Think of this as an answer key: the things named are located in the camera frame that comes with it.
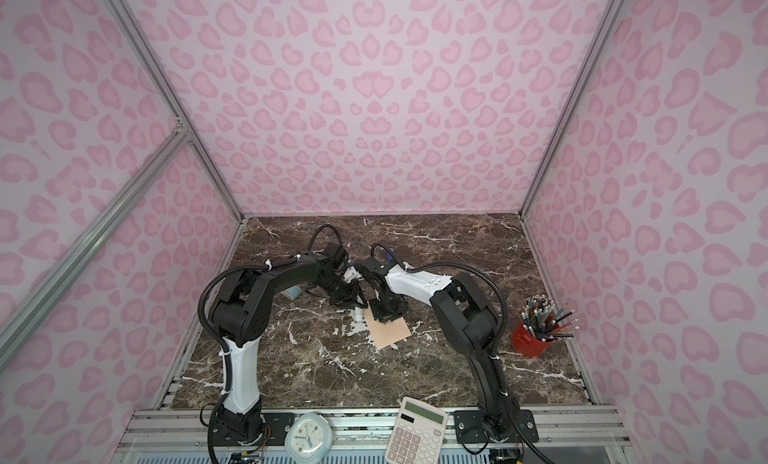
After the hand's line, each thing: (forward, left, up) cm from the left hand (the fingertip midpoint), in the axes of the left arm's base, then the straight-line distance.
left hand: (366, 302), depth 93 cm
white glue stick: (-4, +2, 0) cm, 5 cm away
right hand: (-6, -6, -3) cm, 9 cm away
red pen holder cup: (-13, -46, +12) cm, 49 cm away
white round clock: (-36, +12, +2) cm, 37 cm away
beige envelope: (-9, -6, -3) cm, 11 cm away
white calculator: (-35, -14, +1) cm, 38 cm away
